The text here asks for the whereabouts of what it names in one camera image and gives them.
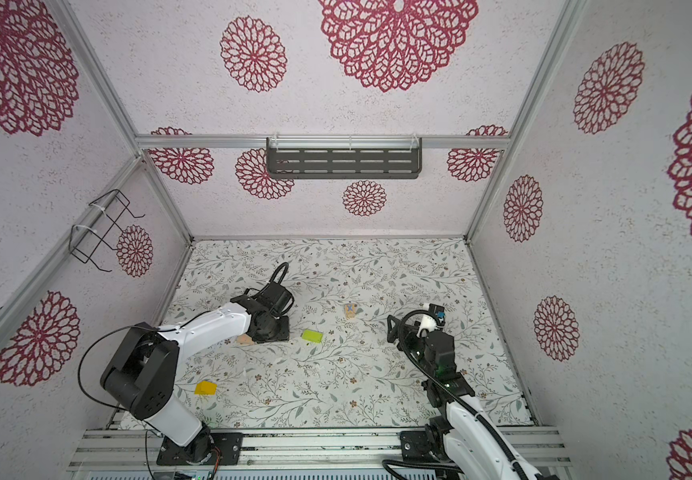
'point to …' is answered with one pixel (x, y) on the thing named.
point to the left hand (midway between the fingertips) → (280, 338)
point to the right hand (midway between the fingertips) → (402, 316)
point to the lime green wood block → (310, 335)
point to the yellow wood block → (205, 388)
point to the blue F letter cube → (350, 309)
